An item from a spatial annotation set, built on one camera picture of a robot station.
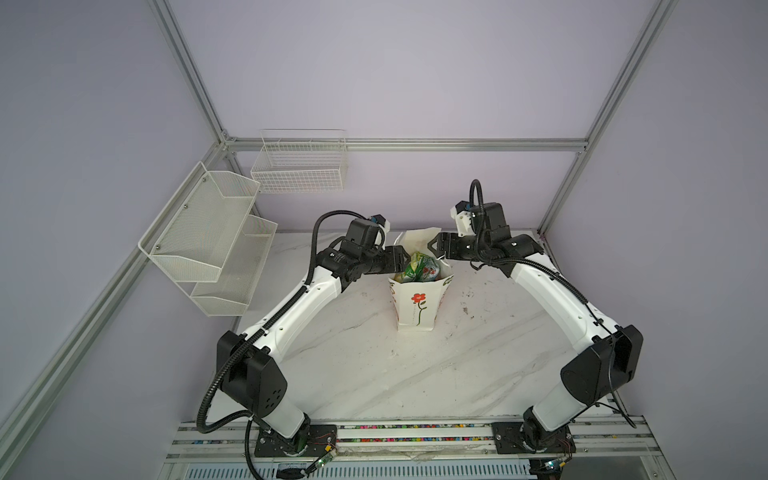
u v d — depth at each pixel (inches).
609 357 16.9
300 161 37.6
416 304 31.5
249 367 16.3
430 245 30.5
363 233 23.4
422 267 36.5
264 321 18.0
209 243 34.7
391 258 27.1
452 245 27.5
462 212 27.8
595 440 29.6
